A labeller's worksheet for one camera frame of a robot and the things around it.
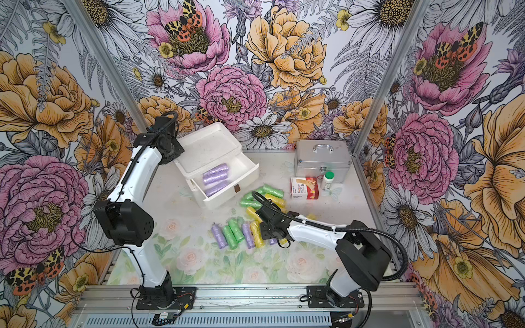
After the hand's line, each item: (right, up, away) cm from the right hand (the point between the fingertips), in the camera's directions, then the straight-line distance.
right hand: (269, 234), depth 87 cm
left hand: (-39, +32, 0) cm, 50 cm away
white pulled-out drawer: (-11, +26, +4) cm, 29 cm away
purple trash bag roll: (-20, +28, +2) cm, 34 cm away
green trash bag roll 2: (-14, +2, +4) cm, 14 cm away
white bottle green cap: (+28, +22, +13) cm, 38 cm away
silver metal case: (+22, +33, +14) cm, 42 cm away
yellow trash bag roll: (-6, +1, +3) cm, 6 cm away
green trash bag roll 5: (-1, +18, +13) cm, 22 cm away
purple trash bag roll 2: (-25, +23, -1) cm, 34 cm away
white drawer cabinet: (-27, +38, +6) cm, 47 cm away
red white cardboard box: (+17, +18, +15) cm, 29 cm away
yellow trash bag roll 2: (-8, +8, +7) cm, 13 cm away
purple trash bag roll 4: (-20, -2, 0) cm, 20 cm away
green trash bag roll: (-16, -1, 0) cm, 16 cm away
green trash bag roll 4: (-9, +14, +13) cm, 21 cm away
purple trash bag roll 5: (-8, 0, 0) cm, 8 cm away
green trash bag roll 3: (-9, +12, +11) cm, 19 cm away
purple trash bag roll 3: (-23, +19, -4) cm, 30 cm away
